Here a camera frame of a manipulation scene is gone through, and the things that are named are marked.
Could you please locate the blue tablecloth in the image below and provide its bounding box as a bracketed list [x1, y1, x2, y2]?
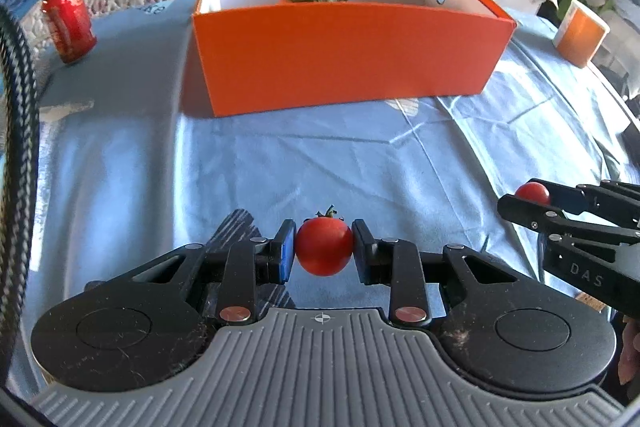
[9, 0, 639, 395]

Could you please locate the red cherry tomato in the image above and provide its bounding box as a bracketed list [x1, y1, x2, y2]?
[515, 181, 551, 205]

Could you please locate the red tomato with stem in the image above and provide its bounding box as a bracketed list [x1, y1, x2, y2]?
[295, 205, 354, 277]

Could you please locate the orange cardboard box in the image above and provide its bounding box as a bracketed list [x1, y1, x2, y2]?
[193, 0, 516, 117]

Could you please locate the black braided cable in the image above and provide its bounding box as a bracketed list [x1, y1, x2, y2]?
[0, 3, 42, 388]

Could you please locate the red soda can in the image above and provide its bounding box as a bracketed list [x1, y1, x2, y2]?
[41, 0, 96, 64]

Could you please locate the orange cylindrical cup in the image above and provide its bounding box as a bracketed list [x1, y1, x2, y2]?
[553, 0, 610, 68]

